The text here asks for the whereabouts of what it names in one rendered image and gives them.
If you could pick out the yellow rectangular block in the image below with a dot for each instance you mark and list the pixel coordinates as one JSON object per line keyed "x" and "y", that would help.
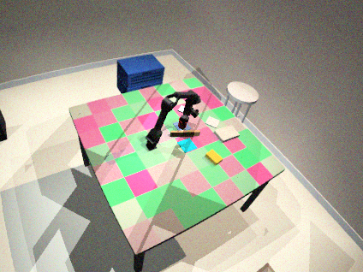
{"x": 213, "y": 157}

